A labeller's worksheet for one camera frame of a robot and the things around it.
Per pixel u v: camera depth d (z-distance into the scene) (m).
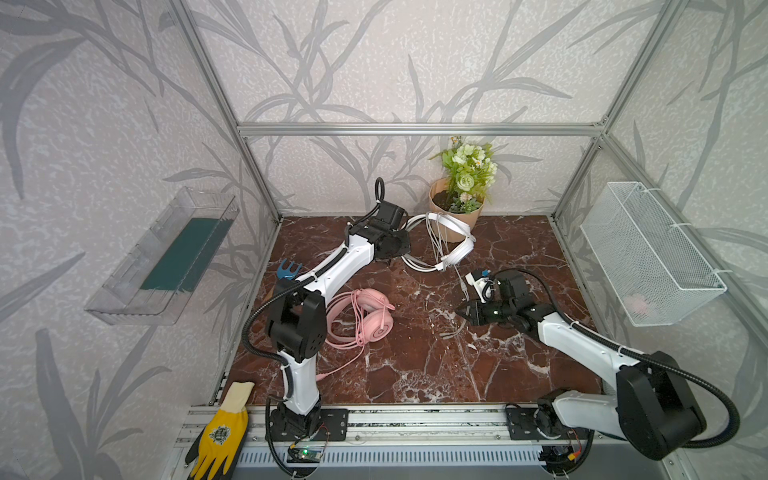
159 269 0.65
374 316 0.83
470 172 0.91
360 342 0.83
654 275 0.60
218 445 0.69
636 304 0.73
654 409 0.41
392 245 0.77
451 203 0.99
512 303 0.67
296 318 0.49
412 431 0.74
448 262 0.81
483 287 0.77
